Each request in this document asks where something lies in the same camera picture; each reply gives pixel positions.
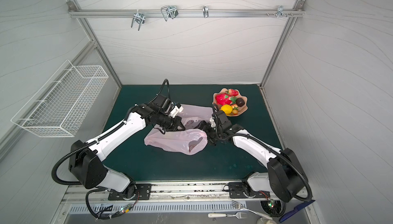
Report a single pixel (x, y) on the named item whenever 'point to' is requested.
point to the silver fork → (240, 206)
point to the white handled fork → (239, 215)
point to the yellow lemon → (226, 108)
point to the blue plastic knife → (296, 209)
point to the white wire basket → (61, 106)
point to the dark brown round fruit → (240, 102)
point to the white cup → (262, 220)
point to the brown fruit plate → (241, 109)
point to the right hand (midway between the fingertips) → (200, 130)
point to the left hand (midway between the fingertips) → (187, 127)
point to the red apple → (233, 92)
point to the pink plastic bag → (191, 141)
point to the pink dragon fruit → (223, 99)
